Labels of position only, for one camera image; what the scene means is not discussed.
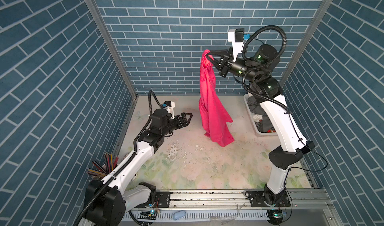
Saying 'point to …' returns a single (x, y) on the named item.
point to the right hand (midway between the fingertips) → (203, 53)
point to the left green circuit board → (148, 215)
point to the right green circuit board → (275, 216)
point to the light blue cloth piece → (179, 214)
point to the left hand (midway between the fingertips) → (188, 116)
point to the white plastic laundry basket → (260, 134)
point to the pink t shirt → (214, 116)
